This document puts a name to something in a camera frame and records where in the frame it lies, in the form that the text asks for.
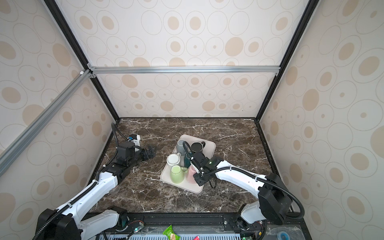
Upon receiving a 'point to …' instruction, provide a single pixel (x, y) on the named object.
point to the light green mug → (177, 174)
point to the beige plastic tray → (195, 187)
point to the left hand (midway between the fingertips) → (154, 146)
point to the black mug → (197, 146)
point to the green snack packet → (169, 232)
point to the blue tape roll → (282, 235)
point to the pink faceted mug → (191, 171)
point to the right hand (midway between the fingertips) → (200, 178)
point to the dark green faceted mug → (187, 160)
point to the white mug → (173, 159)
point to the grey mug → (180, 147)
